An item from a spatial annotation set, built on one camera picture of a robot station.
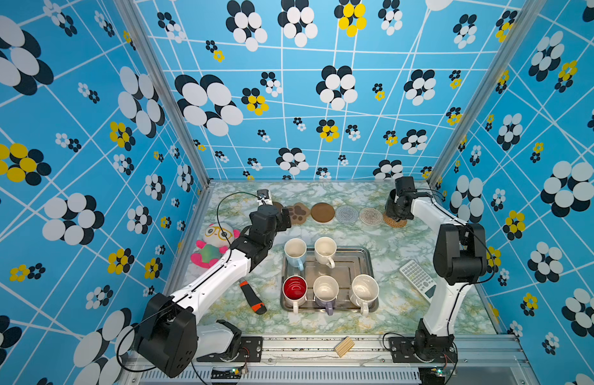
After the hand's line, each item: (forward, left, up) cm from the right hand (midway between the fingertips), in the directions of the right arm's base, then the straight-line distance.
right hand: (398, 210), depth 100 cm
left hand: (-11, +48, +15) cm, 52 cm away
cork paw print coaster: (+3, +43, -7) cm, 43 cm away
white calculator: (-28, -2, -6) cm, 28 cm away
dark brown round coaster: (+8, +52, -6) cm, 53 cm away
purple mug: (-32, +32, -6) cm, 45 cm away
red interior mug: (-32, +43, -5) cm, 54 cm away
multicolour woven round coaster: (+1, +10, -6) cm, 12 cm away
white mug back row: (-17, +32, -3) cm, 36 cm away
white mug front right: (-31, +18, -6) cm, 36 cm away
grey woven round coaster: (+3, +21, -7) cm, 22 cm away
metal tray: (-20, +22, -8) cm, 31 cm away
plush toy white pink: (-14, +74, +1) cm, 75 cm away
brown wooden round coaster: (+5, +32, -8) cm, 33 cm away
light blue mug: (-19, +43, -2) cm, 47 cm away
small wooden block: (-49, +27, -6) cm, 56 cm away
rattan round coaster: (-2, 0, -6) cm, 6 cm away
